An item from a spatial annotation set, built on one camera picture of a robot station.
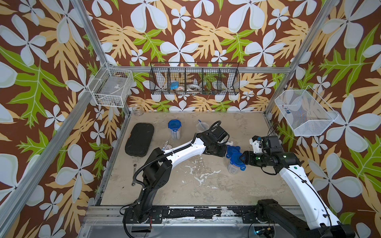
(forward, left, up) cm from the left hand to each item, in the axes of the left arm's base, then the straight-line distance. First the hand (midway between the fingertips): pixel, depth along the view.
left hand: (226, 151), depth 84 cm
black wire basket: (+46, +18, +17) cm, 53 cm away
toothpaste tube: (+11, +39, -13) cm, 42 cm away
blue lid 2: (-6, -4, +2) cm, 8 cm away
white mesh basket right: (+18, -45, +15) cm, 50 cm away
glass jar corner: (+46, +65, -13) cm, 81 cm away
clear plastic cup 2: (+17, +31, -9) cm, 36 cm away
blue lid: (+20, +31, 0) cm, 37 cm away
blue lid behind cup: (+8, -7, -13) cm, 17 cm away
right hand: (-5, -7, +3) cm, 10 cm away
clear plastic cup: (-8, -4, -7) cm, 11 cm away
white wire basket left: (+31, +68, +21) cm, 78 cm away
